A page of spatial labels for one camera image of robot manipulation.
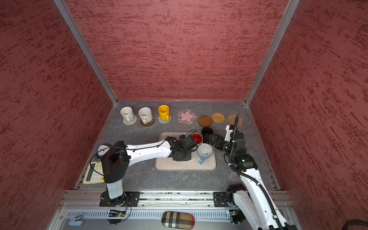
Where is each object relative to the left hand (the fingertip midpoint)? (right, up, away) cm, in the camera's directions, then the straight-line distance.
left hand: (186, 159), depth 84 cm
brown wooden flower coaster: (+36, +23, +27) cm, 51 cm away
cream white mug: (-44, +29, +20) cm, 56 cm away
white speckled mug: (-31, +27, +22) cm, 46 cm away
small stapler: (-53, -24, -17) cm, 60 cm away
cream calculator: (-53, -8, -3) cm, 54 cm away
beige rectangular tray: (+14, -4, +3) cm, 15 cm away
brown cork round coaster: (+15, +22, +25) cm, 37 cm away
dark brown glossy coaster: (-28, +20, +20) cm, 40 cm away
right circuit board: (+25, -24, -13) cm, 37 cm away
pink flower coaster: (0, +25, +27) cm, 37 cm away
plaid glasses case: (-3, -23, -18) cm, 29 cm away
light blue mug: (+12, +5, +4) cm, 13 cm away
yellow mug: (-16, +29, +18) cm, 37 cm away
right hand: (+15, +12, -5) cm, 20 cm away
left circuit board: (-38, -25, -11) cm, 46 cm away
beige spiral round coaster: (-44, +20, +22) cm, 53 cm away
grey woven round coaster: (-17, +22, +23) cm, 36 cm away
